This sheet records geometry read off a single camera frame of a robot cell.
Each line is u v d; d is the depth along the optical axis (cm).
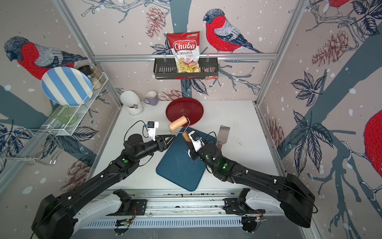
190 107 129
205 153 56
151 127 67
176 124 71
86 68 80
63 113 70
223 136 101
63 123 69
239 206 65
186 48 80
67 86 73
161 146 66
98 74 87
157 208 74
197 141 62
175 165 88
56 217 38
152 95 117
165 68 95
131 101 110
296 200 41
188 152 92
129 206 69
